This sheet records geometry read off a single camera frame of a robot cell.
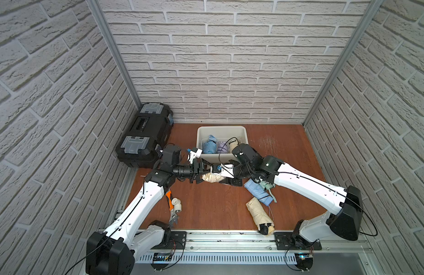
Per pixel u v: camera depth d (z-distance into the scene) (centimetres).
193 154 70
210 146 99
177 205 81
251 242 76
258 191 85
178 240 73
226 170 59
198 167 63
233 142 104
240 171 60
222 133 103
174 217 79
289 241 74
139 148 85
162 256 73
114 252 37
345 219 39
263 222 75
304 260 70
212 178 65
